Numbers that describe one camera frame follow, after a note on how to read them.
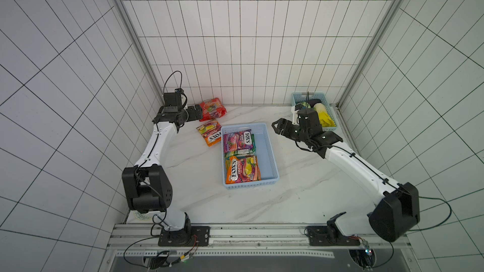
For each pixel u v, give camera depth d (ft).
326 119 3.38
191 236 2.33
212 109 3.65
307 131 1.96
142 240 2.09
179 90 2.49
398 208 1.32
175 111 2.15
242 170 2.79
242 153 3.03
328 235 2.20
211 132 3.41
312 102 3.74
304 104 3.61
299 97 3.86
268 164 3.09
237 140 3.10
